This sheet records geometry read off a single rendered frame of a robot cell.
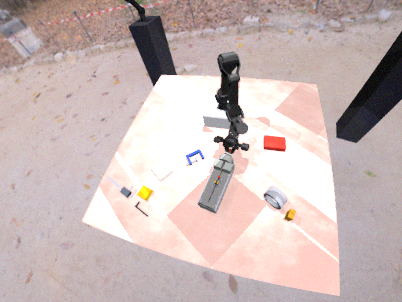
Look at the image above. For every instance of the red rectangular block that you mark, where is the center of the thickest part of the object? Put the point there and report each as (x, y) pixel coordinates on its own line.
(274, 143)

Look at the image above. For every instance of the small orange block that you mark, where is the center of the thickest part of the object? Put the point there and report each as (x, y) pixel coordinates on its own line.
(290, 215)

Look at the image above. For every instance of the yellow block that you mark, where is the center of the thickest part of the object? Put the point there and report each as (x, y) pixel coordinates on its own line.
(145, 193)

